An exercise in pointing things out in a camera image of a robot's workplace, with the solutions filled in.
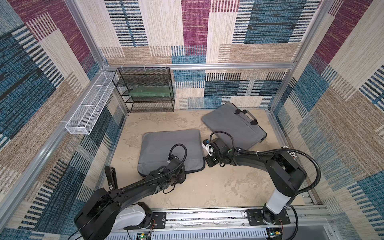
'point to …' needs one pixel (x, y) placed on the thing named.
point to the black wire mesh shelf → (127, 78)
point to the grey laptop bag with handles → (245, 130)
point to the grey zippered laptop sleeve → (154, 150)
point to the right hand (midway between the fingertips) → (209, 160)
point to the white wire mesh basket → (82, 122)
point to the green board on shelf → (150, 91)
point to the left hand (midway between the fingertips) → (184, 175)
